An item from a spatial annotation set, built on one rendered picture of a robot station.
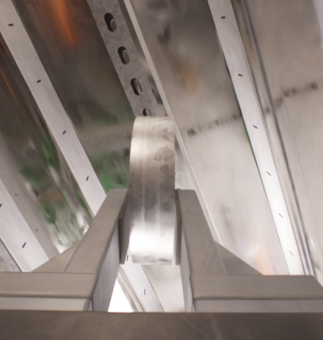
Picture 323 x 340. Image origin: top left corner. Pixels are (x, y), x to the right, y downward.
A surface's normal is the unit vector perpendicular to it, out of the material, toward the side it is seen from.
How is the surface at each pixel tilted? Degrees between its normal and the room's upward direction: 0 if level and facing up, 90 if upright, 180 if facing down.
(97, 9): 180
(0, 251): 90
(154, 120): 106
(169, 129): 118
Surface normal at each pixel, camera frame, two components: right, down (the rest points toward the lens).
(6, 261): 0.93, -0.36
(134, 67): 0.00, 0.27
